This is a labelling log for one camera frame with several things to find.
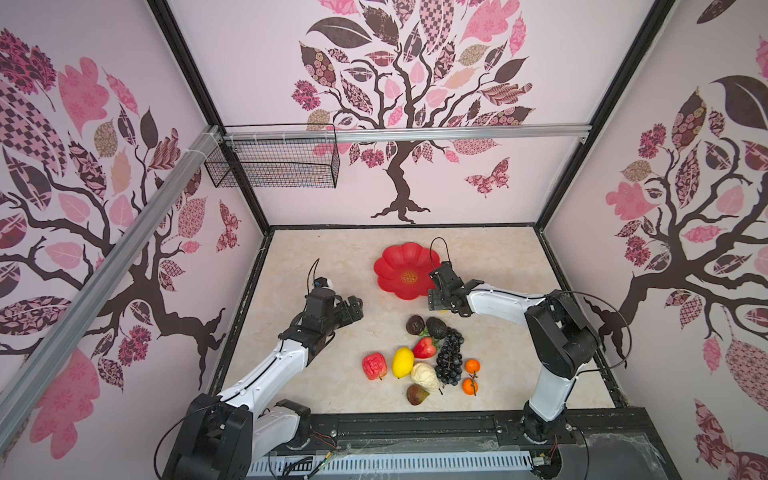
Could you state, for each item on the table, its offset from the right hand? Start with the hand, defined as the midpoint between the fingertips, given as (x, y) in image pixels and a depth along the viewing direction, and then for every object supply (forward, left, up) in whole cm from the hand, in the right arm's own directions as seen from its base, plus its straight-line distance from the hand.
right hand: (442, 294), depth 97 cm
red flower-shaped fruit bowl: (+13, +12, -3) cm, 18 cm away
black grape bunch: (-22, +1, 0) cm, 22 cm away
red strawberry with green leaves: (-18, +7, 0) cm, 19 cm away
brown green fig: (-31, +11, +1) cm, 33 cm away
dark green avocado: (-13, +4, +1) cm, 13 cm away
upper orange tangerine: (-23, -5, -1) cm, 24 cm away
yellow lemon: (-23, +14, +1) cm, 27 cm away
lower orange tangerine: (-29, -3, -1) cm, 29 cm away
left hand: (-9, +29, +6) cm, 31 cm away
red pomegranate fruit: (-24, +22, +3) cm, 33 cm away
